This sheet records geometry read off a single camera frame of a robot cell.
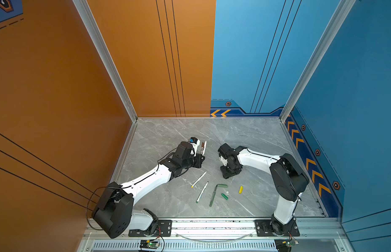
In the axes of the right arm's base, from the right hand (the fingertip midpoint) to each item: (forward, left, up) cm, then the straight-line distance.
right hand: (226, 175), depth 91 cm
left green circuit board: (-33, +36, 0) cm, 49 cm away
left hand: (+5, +13, +14) cm, 20 cm away
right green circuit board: (-32, -26, 0) cm, 41 cm away
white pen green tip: (-10, +14, +1) cm, 18 cm away
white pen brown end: (+20, +14, +1) cm, 24 cm away
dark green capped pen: (-9, +8, 0) cm, 12 cm away
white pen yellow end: (-3, +16, +1) cm, 17 cm away
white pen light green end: (+19, +13, +2) cm, 23 cm away
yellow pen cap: (-9, -7, +1) cm, 11 cm away
